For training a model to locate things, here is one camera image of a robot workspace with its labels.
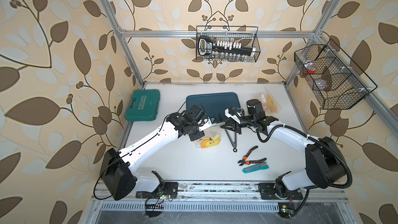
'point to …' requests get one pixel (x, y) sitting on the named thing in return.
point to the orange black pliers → (244, 161)
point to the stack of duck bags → (206, 142)
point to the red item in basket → (311, 72)
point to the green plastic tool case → (143, 106)
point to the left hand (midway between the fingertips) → (197, 127)
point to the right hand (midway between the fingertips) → (221, 123)
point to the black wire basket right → (335, 81)
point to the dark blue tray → (214, 106)
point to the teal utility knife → (261, 166)
